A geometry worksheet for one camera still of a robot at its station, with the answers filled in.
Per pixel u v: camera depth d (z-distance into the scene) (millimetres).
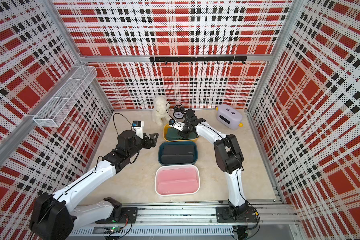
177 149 942
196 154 930
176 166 861
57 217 384
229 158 547
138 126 691
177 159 884
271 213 754
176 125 839
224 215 731
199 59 886
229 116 1053
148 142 713
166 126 1035
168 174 839
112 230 692
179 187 783
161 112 1007
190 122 778
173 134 948
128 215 734
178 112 1112
